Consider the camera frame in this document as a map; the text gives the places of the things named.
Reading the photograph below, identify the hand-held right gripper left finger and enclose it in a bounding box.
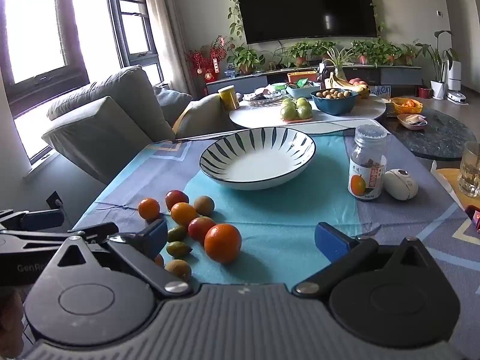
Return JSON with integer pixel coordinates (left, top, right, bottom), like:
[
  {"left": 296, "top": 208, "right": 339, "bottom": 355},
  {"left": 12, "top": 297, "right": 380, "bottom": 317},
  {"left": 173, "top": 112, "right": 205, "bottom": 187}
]
[{"left": 50, "top": 218, "right": 193, "bottom": 296}]

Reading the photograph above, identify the light blue tray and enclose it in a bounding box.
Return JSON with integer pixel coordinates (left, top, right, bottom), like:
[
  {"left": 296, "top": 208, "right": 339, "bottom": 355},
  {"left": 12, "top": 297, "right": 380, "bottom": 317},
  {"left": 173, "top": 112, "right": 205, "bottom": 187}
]
[{"left": 286, "top": 83, "right": 321, "bottom": 99}]

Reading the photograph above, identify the beige curtain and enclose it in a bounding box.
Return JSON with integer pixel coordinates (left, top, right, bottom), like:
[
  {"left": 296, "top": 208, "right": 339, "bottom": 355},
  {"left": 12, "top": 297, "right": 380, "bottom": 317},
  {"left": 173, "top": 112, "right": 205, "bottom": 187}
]
[{"left": 140, "top": 0, "right": 196, "bottom": 98}]

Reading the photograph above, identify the large orange mandarin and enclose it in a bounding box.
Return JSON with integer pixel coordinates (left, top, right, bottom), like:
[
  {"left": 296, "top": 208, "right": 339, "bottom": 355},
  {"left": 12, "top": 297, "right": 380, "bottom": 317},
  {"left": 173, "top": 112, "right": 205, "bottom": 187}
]
[{"left": 204, "top": 223, "right": 243, "bottom": 264}]

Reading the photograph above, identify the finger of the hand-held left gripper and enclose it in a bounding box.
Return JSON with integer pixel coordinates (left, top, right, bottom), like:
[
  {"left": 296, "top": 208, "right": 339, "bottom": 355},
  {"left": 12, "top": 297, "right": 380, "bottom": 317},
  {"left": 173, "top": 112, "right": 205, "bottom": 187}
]
[
  {"left": 0, "top": 209, "right": 64, "bottom": 230},
  {"left": 67, "top": 222, "right": 119, "bottom": 241}
]

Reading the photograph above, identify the grey sofa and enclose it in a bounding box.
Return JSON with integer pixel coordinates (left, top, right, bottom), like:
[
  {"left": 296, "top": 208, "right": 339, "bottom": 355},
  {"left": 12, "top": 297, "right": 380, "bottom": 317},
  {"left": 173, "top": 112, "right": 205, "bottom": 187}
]
[{"left": 41, "top": 65, "right": 196, "bottom": 184}]

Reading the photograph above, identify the red apple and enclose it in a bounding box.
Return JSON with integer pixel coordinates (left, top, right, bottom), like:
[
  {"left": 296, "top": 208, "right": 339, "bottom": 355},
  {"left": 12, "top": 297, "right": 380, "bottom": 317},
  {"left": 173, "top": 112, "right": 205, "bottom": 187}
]
[
  {"left": 165, "top": 190, "right": 190, "bottom": 211},
  {"left": 187, "top": 216, "right": 216, "bottom": 242}
]

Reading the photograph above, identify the large dark framed window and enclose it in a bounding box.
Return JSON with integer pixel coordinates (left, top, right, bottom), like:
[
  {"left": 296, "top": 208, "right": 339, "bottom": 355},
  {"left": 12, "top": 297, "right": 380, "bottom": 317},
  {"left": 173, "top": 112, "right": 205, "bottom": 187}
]
[{"left": 0, "top": 0, "right": 91, "bottom": 106}]

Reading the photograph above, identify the yellow tin can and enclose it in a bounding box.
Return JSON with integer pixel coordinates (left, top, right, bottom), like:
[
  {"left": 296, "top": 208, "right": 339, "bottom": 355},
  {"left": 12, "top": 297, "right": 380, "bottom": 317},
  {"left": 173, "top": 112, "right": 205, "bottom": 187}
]
[{"left": 218, "top": 85, "right": 241, "bottom": 111}]

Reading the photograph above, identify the red berry decoration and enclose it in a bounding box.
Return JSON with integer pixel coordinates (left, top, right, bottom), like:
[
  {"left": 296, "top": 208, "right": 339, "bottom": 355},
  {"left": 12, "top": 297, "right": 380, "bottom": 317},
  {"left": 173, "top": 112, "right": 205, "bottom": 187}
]
[{"left": 185, "top": 35, "right": 229, "bottom": 83}]

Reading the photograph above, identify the white oval device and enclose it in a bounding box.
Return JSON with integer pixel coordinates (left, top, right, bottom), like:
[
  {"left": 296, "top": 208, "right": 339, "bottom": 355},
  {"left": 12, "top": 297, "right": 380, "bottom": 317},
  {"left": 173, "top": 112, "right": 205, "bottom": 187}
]
[{"left": 382, "top": 169, "right": 419, "bottom": 200}]

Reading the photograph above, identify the small brown round fruit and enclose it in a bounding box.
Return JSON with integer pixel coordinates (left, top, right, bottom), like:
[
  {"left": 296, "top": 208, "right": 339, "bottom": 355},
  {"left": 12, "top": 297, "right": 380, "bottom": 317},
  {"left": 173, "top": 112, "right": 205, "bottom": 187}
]
[
  {"left": 164, "top": 259, "right": 193, "bottom": 283},
  {"left": 193, "top": 195, "right": 215, "bottom": 217}
]

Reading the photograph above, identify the bunch of bananas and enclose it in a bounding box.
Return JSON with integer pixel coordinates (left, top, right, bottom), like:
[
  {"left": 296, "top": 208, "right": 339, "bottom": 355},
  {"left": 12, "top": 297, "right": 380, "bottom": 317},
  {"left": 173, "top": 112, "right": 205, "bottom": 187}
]
[{"left": 324, "top": 71, "right": 370, "bottom": 94}]

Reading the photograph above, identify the black television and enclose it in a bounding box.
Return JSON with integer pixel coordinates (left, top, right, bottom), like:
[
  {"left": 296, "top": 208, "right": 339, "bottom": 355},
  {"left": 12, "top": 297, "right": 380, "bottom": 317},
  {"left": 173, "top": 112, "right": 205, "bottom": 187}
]
[{"left": 232, "top": 0, "right": 377, "bottom": 45}]

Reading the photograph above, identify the person's left hand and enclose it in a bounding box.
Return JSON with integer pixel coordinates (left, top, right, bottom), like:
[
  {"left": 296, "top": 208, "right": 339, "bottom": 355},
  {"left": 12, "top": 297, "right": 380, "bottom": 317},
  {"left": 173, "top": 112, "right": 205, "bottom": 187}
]
[{"left": 0, "top": 290, "right": 25, "bottom": 359}]

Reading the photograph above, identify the spider plant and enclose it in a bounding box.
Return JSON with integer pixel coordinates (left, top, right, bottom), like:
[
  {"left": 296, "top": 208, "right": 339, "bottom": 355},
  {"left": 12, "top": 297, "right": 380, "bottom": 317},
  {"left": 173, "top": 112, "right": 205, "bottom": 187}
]
[{"left": 322, "top": 47, "right": 357, "bottom": 79}]

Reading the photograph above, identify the orange box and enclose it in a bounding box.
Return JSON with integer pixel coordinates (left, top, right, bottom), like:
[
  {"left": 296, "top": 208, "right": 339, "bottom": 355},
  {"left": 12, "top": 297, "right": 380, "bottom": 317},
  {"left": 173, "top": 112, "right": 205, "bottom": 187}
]
[{"left": 287, "top": 71, "right": 318, "bottom": 83}]

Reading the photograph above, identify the striped white ceramic bowl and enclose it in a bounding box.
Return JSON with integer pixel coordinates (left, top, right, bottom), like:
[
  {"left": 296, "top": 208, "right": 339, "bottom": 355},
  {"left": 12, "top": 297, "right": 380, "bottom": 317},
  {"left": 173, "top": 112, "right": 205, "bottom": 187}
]
[{"left": 199, "top": 127, "right": 317, "bottom": 191}]

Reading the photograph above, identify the blue grey printed tablecloth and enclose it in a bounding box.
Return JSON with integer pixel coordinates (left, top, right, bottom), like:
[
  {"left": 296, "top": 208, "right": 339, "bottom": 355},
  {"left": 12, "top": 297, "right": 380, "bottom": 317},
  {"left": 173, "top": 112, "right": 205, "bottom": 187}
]
[{"left": 73, "top": 118, "right": 480, "bottom": 297}]

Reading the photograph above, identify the blue bowl of brown fruit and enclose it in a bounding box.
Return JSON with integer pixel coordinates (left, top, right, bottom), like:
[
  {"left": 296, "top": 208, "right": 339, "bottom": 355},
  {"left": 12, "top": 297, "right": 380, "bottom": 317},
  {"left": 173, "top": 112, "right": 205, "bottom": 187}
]
[{"left": 310, "top": 88, "right": 359, "bottom": 116}]

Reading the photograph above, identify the white robot vacuum dock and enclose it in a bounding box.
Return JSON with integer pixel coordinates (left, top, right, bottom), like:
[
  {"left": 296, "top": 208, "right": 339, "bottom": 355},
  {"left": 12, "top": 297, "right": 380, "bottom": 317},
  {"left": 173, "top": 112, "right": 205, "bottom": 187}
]
[{"left": 446, "top": 60, "right": 469, "bottom": 104}]

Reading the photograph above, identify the orange plastic basket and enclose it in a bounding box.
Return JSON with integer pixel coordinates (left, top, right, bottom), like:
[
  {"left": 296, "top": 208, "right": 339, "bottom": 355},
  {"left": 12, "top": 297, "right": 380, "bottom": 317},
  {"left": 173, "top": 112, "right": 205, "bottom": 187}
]
[{"left": 390, "top": 97, "right": 424, "bottom": 115}]

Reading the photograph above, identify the yellow table mat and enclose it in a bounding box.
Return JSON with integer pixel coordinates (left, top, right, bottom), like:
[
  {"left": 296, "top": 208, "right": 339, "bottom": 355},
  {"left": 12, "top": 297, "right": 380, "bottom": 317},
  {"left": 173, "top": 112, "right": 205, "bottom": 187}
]
[{"left": 431, "top": 167, "right": 480, "bottom": 211}]

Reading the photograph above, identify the small green citrus fruit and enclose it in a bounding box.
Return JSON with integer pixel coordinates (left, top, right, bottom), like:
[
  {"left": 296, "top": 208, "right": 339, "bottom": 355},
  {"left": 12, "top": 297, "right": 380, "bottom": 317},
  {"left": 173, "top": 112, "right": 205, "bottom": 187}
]
[
  {"left": 166, "top": 241, "right": 193, "bottom": 259},
  {"left": 167, "top": 225, "right": 188, "bottom": 243}
]

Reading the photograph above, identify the glass jar with orange label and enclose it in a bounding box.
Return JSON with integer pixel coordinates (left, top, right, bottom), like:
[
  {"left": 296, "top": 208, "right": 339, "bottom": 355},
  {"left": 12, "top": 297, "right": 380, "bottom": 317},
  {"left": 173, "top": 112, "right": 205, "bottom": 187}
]
[{"left": 349, "top": 124, "right": 388, "bottom": 202}]

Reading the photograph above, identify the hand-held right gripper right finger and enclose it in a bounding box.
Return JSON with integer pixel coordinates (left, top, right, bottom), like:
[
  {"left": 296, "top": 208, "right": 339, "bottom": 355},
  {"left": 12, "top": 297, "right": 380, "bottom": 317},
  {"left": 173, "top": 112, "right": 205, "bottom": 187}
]
[{"left": 292, "top": 222, "right": 432, "bottom": 297}]

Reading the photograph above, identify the white round table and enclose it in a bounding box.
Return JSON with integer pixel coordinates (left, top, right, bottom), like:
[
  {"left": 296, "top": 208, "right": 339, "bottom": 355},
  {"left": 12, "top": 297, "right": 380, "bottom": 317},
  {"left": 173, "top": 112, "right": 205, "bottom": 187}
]
[{"left": 229, "top": 95, "right": 387, "bottom": 130}]

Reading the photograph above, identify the dark marble round table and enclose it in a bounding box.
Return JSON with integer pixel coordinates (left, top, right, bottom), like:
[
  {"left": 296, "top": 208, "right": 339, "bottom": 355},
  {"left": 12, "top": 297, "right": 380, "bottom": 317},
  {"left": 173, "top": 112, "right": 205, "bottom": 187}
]
[{"left": 379, "top": 107, "right": 478, "bottom": 160}]

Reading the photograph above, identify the green potted plant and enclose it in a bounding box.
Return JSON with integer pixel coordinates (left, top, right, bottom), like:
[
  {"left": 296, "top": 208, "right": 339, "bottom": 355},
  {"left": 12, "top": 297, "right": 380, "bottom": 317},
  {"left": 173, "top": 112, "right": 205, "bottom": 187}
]
[
  {"left": 399, "top": 41, "right": 422, "bottom": 66},
  {"left": 350, "top": 39, "right": 402, "bottom": 66},
  {"left": 287, "top": 41, "right": 316, "bottom": 66},
  {"left": 311, "top": 40, "right": 338, "bottom": 61},
  {"left": 229, "top": 45, "right": 265, "bottom": 75}
]

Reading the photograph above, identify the narrow dark framed window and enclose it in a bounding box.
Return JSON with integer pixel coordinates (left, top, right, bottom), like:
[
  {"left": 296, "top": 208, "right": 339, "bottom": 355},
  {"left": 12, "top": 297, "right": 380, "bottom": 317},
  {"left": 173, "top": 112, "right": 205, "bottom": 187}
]
[{"left": 105, "top": 0, "right": 164, "bottom": 83}]

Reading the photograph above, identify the pink dish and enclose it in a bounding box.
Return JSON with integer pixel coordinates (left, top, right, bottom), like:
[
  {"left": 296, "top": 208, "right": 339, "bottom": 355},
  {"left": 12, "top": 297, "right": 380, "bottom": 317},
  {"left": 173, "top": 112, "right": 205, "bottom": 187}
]
[{"left": 397, "top": 113, "right": 429, "bottom": 131}]

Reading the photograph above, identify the beige pillow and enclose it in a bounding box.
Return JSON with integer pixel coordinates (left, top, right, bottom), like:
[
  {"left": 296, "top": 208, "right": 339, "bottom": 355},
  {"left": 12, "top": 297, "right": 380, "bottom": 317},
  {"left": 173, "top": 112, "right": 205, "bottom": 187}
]
[{"left": 173, "top": 93, "right": 235, "bottom": 139}]

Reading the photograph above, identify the hanging green vine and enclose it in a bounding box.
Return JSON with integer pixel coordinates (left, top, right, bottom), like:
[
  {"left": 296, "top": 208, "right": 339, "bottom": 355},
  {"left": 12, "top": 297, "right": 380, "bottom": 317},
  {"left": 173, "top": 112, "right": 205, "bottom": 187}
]
[
  {"left": 367, "top": 0, "right": 387, "bottom": 38},
  {"left": 225, "top": 0, "right": 248, "bottom": 42}
]

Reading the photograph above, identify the red packet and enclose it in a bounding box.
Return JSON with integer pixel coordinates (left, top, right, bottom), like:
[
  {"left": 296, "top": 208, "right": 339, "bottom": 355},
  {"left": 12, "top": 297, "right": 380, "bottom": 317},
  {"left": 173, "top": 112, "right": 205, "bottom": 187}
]
[{"left": 465, "top": 205, "right": 480, "bottom": 233}]

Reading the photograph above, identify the glass plate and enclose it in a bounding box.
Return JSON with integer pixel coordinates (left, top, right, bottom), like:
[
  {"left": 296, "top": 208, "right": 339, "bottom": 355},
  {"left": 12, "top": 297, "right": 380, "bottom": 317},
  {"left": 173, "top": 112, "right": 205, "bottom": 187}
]
[{"left": 247, "top": 92, "right": 284, "bottom": 106}]

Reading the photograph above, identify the tall plant in white pot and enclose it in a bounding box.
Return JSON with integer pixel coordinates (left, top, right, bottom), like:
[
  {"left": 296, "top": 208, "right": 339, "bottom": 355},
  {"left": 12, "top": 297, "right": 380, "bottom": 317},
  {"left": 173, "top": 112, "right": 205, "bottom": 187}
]
[{"left": 416, "top": 30, "right": 460, "bottom": 100}]

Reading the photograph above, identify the glass mug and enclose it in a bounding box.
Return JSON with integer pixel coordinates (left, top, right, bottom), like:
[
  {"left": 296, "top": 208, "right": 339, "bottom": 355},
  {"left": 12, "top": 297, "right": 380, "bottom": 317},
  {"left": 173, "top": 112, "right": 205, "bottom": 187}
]
[{"left": 457, "top": 141, "right": 480, "bottom": 198}]

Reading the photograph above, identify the grey pillow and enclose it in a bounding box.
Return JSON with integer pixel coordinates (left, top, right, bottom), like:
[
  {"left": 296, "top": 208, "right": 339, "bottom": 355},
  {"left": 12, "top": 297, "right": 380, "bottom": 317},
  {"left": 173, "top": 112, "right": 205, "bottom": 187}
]
[{"left": 154, "top": 84, "right": 194, "bottom": 126}]

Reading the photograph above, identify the red apple on table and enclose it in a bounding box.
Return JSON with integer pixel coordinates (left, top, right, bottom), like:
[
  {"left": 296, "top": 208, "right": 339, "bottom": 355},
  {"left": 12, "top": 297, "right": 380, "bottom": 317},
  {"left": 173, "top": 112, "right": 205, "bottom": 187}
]
[{"left": 165, "top": 190, "right": 190, "bottom": 211}]

